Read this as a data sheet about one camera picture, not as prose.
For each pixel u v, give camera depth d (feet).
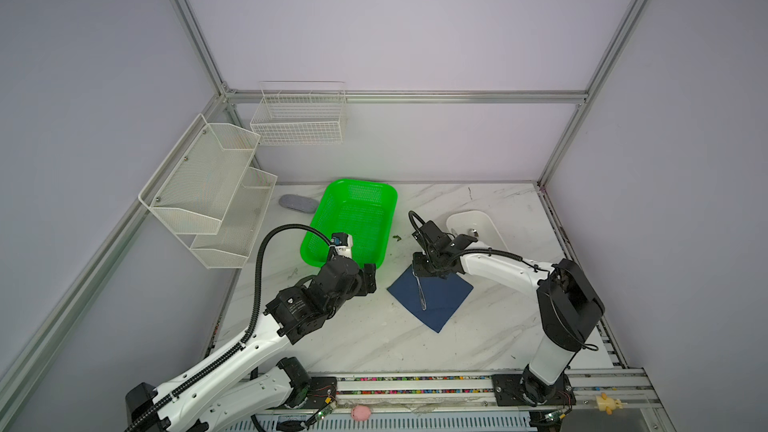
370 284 2.16
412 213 2.51
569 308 1.52
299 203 3.63
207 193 2.89
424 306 2.89
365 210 3.66
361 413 2.30
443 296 2.97
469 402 2.40
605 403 2.25
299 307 1.61
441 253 2.17
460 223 3.42
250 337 1.49
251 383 1.85
